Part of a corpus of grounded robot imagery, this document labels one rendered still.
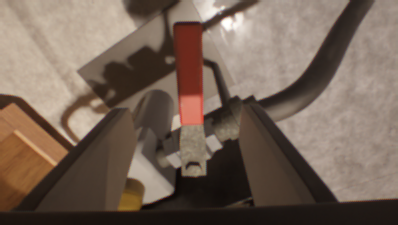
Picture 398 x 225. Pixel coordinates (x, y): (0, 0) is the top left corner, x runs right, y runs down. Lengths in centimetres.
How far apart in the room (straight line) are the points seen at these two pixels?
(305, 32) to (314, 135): 41
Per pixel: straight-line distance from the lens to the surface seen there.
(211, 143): 23
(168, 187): 27
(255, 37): 66
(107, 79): 72
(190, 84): 15
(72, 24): 72
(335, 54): 28
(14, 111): 86
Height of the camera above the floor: 63
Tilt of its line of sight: 60 degrees down
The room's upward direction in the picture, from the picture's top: 177 degrees clockwise
